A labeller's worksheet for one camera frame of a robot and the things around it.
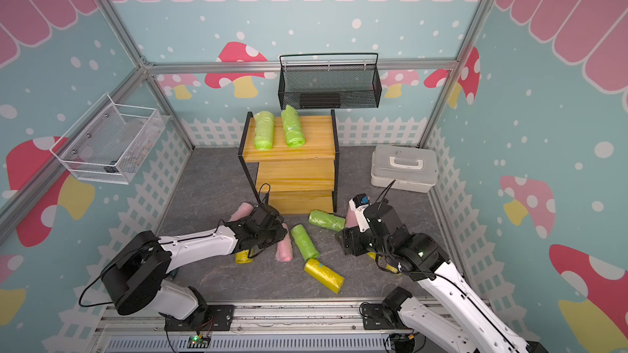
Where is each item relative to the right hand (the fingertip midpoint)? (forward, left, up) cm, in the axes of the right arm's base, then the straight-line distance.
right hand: (347, 232), depth 69 cm
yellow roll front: (-6, +7, -18) cm, 20 cm away
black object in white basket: (+14, +67, +14) cm, 69 cm away
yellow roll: (0, +35, -18) cm, 39 cm away
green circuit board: (-23, +45, -23) cm, 56 cm away
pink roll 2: (+1, +21, -17) cm, 26 cm away
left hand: (+8, +21, -19) cm, 29 cm away
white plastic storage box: (+32, -30, -10) cm, 45 cm away
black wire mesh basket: (+59, +10, +13) cm, 61 cm away
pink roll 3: (+14, -4, -17) cm, 22 cm away
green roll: (+5, +13, -18) cm, 23 cm away
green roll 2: (+13, +5, -18) cm, 23 cm away
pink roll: (+19, +38, -19) cm, 46 cm away
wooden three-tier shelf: (+23, +17, -5) cm, 29 cm away
